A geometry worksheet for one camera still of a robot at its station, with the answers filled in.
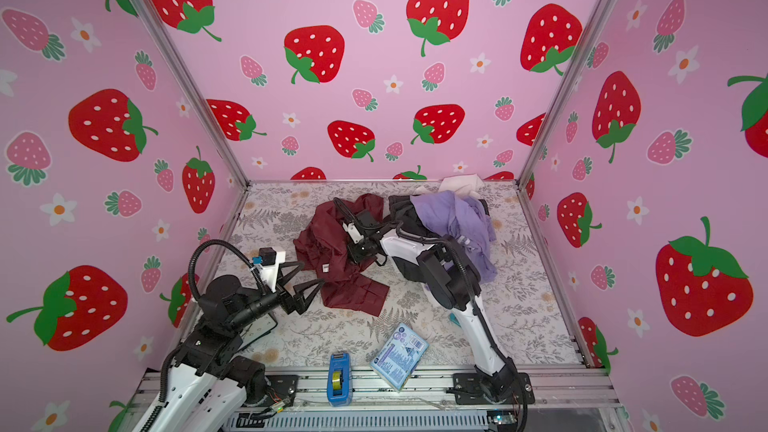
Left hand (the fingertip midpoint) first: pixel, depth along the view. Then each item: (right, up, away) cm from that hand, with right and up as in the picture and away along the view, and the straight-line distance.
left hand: (312, 272), depth 69 cm
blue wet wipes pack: (+21, -22, +5) cm, 31 cm away
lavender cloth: (+41, +13, +21) cm, 48 cm away
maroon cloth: (-4, +2, +26) cm, 26 cm away
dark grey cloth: (+23, +13, +25) cm, 36 cm away
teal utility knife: (+37, -17, +16) cm, 43 cm away
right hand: (+4, 0, +30) cm, 30 cm away
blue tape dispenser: (+6, -26, +1) cm, 27 cm away
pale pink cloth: (+47, +25, +50) cm, 73 cm away
